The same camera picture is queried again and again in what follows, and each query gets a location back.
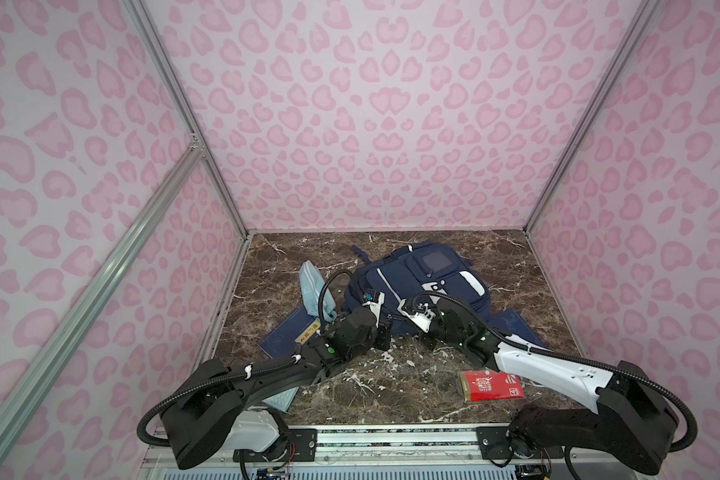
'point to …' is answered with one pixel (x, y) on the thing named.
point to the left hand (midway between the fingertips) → (396, 319)
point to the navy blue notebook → (283, 340)
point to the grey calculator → (282, 400)
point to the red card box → (489, 384)
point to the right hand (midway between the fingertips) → (411, 316)
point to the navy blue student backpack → (414, 270)
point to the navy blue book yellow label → (514, 324)
